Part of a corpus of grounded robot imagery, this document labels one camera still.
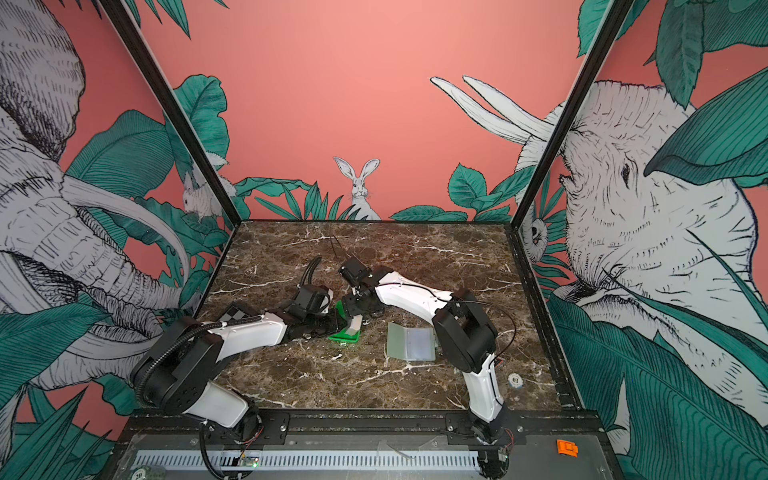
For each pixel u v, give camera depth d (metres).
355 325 0.88
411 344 0.88
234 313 0.90
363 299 0.66
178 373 0.44
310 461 0.70
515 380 0.82
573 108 0.86
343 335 0.88
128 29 0.72
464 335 0.50
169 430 0.75
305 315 0.72
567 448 0.70
